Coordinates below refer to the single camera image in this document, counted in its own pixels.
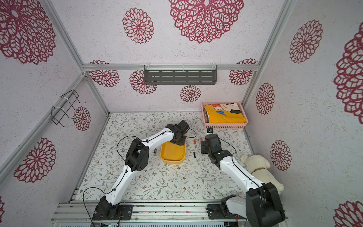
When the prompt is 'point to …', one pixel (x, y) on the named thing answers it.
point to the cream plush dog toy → (258, 166)
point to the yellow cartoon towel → (229, 112)
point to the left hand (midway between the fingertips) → (179, 142)
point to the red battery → (194, 141)
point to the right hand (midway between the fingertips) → (206, 141)
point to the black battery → (194, 154)
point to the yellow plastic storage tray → (172, 153)
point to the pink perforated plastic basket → (222, 126)
